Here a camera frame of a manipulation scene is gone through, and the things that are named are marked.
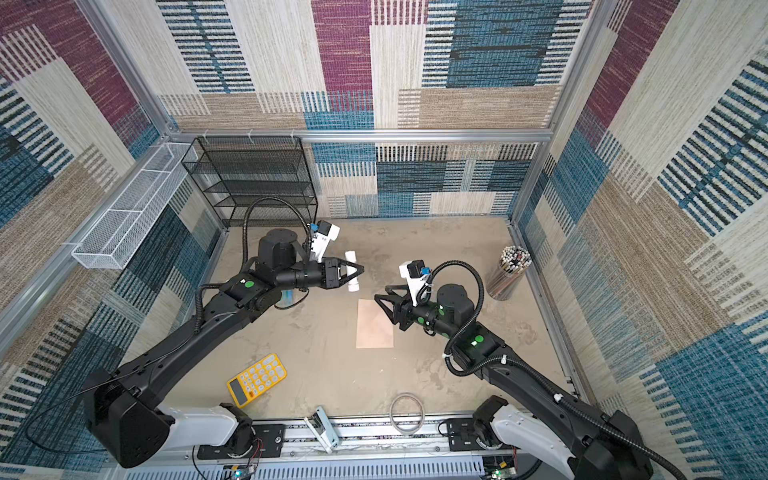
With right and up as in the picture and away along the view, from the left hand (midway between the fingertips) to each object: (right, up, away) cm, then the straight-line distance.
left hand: (362, 266), depth 69 cm
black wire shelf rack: (-47, +31, +38) cm, 68 cm away
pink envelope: (+2, -20, +23) cm, 30 cm away
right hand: (+5, -8, +3) cm, 9 cm away
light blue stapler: (-10, -40, +4) cm, 41 cm away
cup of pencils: (+40, -5, +20) cm, 45 cm away
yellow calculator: (-29, -31, +12) cm, 45 cm away
